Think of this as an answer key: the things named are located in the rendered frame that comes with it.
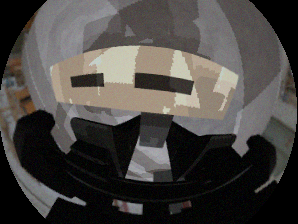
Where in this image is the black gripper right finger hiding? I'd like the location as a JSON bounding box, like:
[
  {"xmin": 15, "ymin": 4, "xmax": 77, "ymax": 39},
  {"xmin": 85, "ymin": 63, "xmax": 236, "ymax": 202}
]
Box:
[{"xmin": 165, "ymin": 120, "xmax": 237, "ymax": 183}]

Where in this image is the black two-prong plug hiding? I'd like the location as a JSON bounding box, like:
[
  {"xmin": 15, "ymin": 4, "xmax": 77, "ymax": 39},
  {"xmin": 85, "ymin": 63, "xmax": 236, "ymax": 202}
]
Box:
[{"xmin": 140, "ymin": 112, "xmax": 173, "ymax": 148}]

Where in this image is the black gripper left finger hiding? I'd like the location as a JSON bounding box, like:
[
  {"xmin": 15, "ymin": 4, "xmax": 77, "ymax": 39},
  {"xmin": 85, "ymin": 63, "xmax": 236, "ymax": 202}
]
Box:
[{"xmin": 71, "ymin": 115, "xmax": 141, "ymax": 179}]

